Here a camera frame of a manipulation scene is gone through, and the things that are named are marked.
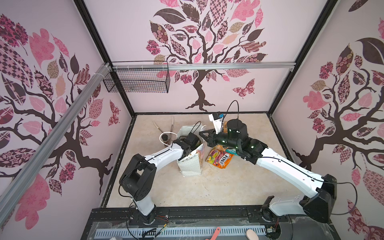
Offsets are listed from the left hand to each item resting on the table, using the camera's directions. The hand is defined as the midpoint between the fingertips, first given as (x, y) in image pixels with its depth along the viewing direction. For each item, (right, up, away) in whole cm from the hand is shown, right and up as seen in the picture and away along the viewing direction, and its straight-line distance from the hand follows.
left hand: (191, 160), depth 89 cm
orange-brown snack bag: (+13, +12, -27) cm, 32 cm away
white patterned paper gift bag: (+1, +1, -13) cm, 13 cm away
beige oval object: (+29, -30, -21) cm, 47 cm away
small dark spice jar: (-17, +14, +6) cm, 23 cm away
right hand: (+5, +19, -21) cm, 29 cm away
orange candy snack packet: (+18, +1, +1) cm, 18 cm away
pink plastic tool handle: (+12, -30, -21) cm, 38 cm away
